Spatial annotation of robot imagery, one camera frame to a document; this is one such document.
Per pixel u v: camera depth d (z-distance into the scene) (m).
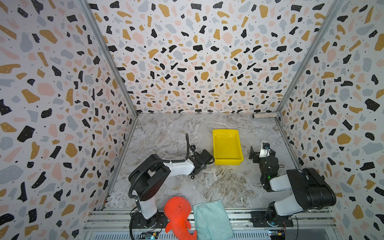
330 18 0.75
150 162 0.51
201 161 0.73
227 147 1.00
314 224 0.76
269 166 0.69
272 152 0.85
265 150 0.78
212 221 0.73
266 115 1.20
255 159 0.83
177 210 0.70
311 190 0.45
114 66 0.91
